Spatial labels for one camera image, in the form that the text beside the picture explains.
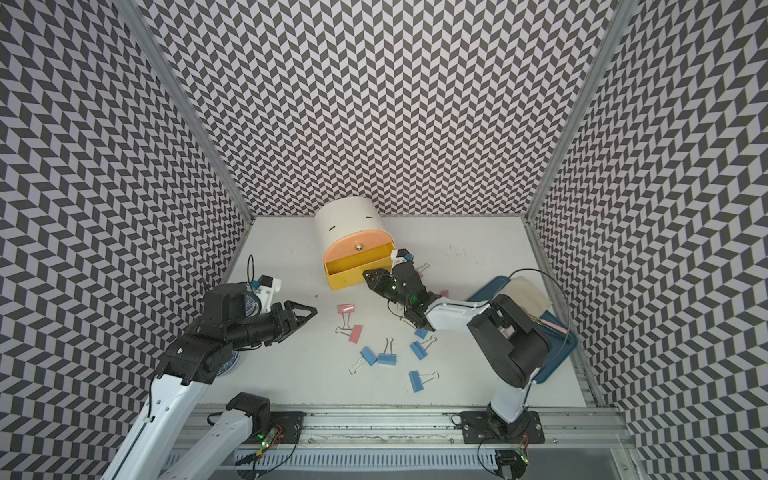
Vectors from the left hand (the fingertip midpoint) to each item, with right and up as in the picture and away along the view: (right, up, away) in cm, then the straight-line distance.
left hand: (311, 320), depth 68 cm
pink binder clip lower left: (+7, -9, +21) cm, 24 cm away
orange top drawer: (+8, +18, +15) cm, 25 cm away
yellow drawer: (+7, +11, +11) cm, 17 cm away
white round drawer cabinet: (+3, +26, +20) cm, 33 cm away
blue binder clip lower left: (+11, -15, +16) cm, 25 cm away
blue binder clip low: (+16, -15, +16) cm, 27 cm away
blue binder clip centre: (+27, -9, +19) cm, 34 cm away
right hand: (+10, +7, +18) cm, 22 cm away
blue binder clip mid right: (+27, -13, +18) cm, 35 cm away
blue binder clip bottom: (+25, -20, +12) cm, 34 cm away
